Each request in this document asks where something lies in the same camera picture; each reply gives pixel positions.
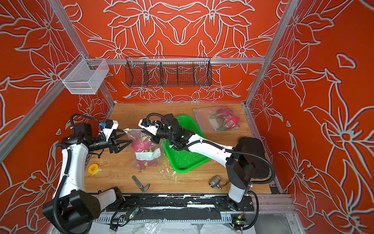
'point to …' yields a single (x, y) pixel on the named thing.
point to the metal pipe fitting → (215, 182)
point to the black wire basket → (168, 71)
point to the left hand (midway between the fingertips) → (128, 136)
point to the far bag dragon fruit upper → (223, 112)
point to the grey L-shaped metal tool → (143, 189)
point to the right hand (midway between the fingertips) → (143, 125)
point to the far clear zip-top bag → (216, 119)
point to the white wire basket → (84, 76)
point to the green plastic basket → (185, 161)
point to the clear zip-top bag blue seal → (146, 154)
